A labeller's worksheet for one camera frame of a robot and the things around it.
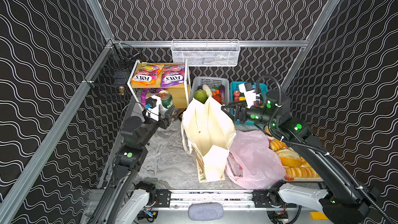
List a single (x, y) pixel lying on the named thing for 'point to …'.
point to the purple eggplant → (222, 93)
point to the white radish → (208, 90)
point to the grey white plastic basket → (211, 81)
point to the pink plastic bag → (253, 163)
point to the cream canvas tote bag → (208, 128)
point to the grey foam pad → (205, 211)
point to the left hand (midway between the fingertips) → (169, 103)
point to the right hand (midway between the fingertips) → (224, 106)
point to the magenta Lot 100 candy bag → (147, 92)
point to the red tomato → (217, 98)
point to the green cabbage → (200, 95)
